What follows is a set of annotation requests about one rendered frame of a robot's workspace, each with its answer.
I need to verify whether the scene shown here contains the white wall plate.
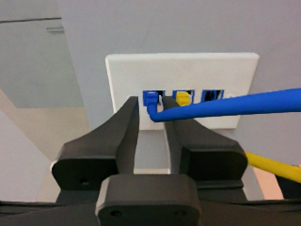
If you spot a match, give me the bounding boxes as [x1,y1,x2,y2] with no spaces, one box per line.
[105,53,260,130]

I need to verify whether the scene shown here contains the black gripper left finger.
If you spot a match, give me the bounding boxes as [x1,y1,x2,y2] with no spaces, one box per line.
[51,96,140,207]

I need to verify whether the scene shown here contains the grey panel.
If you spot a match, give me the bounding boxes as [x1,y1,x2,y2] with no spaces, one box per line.
[56,0,301,170]

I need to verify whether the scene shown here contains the yellow cable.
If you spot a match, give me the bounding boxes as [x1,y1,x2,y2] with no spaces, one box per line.
[245,151,301,183]

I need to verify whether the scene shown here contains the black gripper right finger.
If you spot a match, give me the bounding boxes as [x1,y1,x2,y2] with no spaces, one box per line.
[163,119,248,206]

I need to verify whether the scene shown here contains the dark blue cable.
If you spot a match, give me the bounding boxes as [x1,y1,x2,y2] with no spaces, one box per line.
[149,88,301,122]

